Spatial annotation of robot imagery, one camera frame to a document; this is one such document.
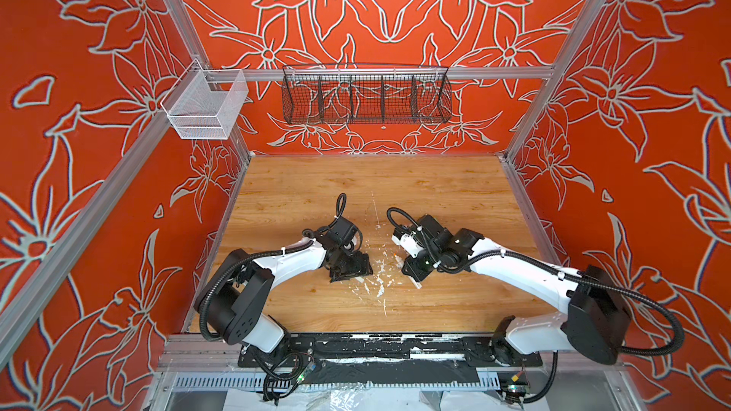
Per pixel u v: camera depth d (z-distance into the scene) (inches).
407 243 29.1
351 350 29.2
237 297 17.2
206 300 16.0
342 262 28.8
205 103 36.6
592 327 15.8
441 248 24.1
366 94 38.4
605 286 15.8
